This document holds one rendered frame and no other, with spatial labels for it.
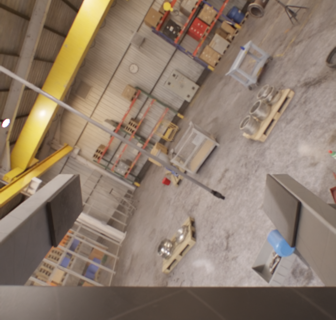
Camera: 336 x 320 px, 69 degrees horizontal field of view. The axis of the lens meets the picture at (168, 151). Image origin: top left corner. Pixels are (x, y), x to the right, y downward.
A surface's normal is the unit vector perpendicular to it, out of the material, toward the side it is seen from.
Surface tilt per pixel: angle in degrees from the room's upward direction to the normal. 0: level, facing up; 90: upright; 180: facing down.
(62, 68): 90
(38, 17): 90
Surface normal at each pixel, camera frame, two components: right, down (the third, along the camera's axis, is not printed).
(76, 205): 1.00, 0.00
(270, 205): -1.00, 0.00
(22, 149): 0.04, 0.27
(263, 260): 0.19, 0.01
